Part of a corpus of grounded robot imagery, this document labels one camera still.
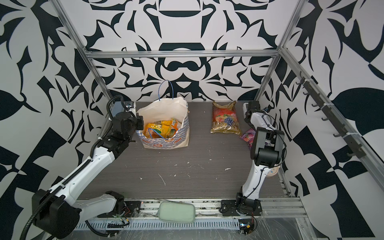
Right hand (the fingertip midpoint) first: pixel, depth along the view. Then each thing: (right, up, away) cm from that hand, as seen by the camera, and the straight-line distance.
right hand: (254, 120), depth 98 cm
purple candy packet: (-4, -11, -2) cm, 12 cm away
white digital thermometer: (-2, +8, +14) cm, 16 cm away
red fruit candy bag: (-18, +1, +4) cm, 19 cm away
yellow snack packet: (-59, -5, -5) cm, 60 cm away
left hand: (-70, +5, -20) cm, 73 cm away
